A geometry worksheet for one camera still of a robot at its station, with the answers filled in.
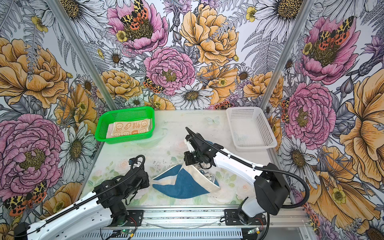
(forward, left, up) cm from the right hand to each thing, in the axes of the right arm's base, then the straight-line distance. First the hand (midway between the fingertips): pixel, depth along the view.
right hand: (186, 163), depth 81 cm
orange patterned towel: (+33, +41, -8) cm, 54 cm away
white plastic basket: (+29, -43, -8) cm, 53 cm away
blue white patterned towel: (-7, 0, -7) cm, 10 cm away
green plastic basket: (+51, +55, -14) cm, 76 cm away
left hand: (-7, +21, -4) cm, 22 cm away
